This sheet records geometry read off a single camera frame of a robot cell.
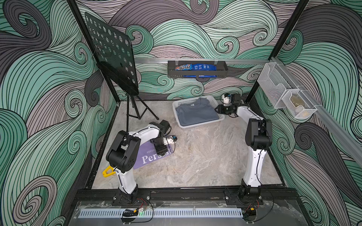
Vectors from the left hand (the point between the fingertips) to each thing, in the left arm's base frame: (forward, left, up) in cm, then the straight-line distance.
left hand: (161, 147), depth 91 cm
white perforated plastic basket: (+37, -18, +6) cm, 41 cm away
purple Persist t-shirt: (-4, +9, 0) cm, 10 cm away
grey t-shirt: (+26, -28, +6) cm, 38 cm away
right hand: (+29, -43, +6) cm, 52 cm away
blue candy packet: (+42, -23, +34) cm, 59 cm away
